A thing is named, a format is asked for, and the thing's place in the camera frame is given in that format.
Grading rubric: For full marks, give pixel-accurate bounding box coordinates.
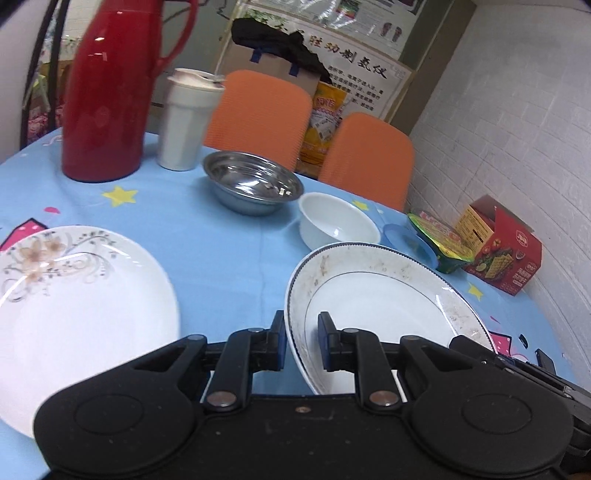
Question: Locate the brown cardboard box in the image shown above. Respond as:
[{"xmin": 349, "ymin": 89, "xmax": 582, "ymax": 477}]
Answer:
[{"xmin": 218, "ymin": 41, "xmax": 321, "ymax": 97}]

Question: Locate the stainless steel bowl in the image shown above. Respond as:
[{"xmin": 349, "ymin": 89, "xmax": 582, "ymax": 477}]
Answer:
[{"xmin": 202, "ymin": 151, "xmax": 304, "ymax": 216}]

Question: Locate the blue translucent plastic bowl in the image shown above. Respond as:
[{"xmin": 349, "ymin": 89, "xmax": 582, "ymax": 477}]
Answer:
[{"xmin": 383, "ymin": 224, "xmax": 439, "ymax": 269}]

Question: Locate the red thermos jug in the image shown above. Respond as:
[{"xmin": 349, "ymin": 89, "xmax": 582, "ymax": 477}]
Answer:
[{"xmin": 61, "ymin": 0, "xmax": 198, "ymax": 183}]

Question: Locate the white poster with text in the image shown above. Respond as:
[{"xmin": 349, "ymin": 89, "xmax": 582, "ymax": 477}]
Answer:
[{"xmin": 232, "ymin": 0, "xmax": 421, "ymax": 120}]

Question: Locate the green instant noodle bowl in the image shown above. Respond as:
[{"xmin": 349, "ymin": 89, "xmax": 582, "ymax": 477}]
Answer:
[{"xmin": 407, "ymin": 210, "xmax": 475, "ymax": 274}]

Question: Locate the orange chair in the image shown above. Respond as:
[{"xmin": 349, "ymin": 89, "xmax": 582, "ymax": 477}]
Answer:
[
  {"xmin": 318, "ymin": 112, "xmax": 415, "ymax": 211},
  {"xmin": 204, "ymin": 70, "xmax": 312, "ymax": 171}
]

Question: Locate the left orange chair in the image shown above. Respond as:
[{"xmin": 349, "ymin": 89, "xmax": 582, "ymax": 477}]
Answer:
[{"xmin": 204, "ymin": 70, "xmax": 312, "ymax": 171}]

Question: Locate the white plate with blue rim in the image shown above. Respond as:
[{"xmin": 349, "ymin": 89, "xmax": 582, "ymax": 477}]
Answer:
[{"xmin": 284, "ymin": 242, "xmax": 495, "ymax": 395}]

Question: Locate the black cloth on box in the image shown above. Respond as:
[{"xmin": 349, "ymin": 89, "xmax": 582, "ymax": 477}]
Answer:
[{"xmin": 230, "ymin": 18, "xmax": 332, "ymax": 84}]

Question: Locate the black metal rack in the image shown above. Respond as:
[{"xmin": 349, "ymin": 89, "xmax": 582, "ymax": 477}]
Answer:
[{"xmin": 19, "ymin": 0, "xmax": 70, "ymax": 149}]

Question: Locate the right orange chair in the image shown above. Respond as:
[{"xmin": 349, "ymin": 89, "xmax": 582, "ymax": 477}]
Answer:
[{"xmin": 318, "ymin": 112, "xmax": 415, "ymax": 211}]

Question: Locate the white tumbler cup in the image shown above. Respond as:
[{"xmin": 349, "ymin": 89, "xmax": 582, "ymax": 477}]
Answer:
[{"xmin": 157, "ymin": 68, "xmax": 224, "ymax": 171}]

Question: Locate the yellow snack bag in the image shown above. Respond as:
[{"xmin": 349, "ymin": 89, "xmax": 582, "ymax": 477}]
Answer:
[{"xmin": 297, "ymin": 82, "xmax": 348, "ymax": 178}]

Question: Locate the white floral plate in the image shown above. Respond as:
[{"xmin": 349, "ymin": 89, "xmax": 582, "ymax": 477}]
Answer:
[{"xmin": 1, "ymin": 225, "xmax": 180, "ymax": 437}]

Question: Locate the red cracker box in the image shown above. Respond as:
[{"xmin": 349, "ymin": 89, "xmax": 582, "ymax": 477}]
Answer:
[{"xmin": 455, "ymin": 195, "xmax": 543, "ymax": 296}]

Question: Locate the white ribbed bowl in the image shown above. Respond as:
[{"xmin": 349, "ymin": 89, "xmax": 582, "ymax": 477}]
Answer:
[{"xmin": 298, "ymin": 192, "xmax": 381, "ymax": 250}]

